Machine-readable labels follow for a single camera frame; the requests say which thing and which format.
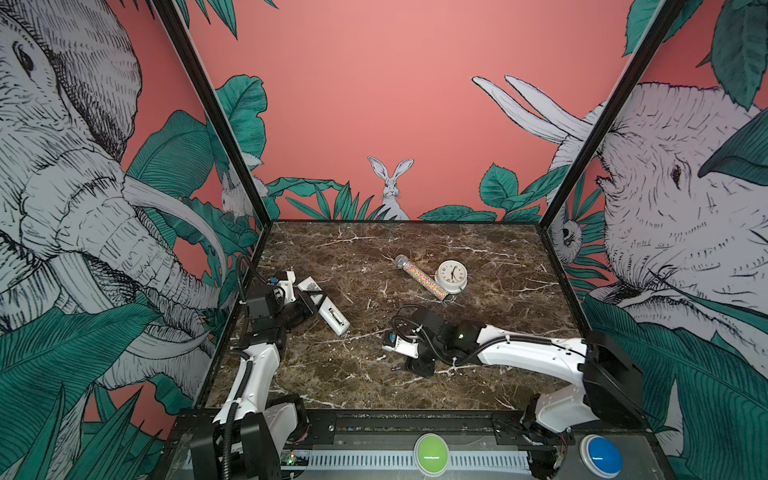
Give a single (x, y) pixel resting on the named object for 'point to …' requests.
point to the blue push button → (600, 456)
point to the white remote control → (328, 312)
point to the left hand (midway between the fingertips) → (324, 290)
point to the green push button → (431, 454)
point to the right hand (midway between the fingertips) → (401, 355)
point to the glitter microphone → (421, 276)
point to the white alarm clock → (452, 276)
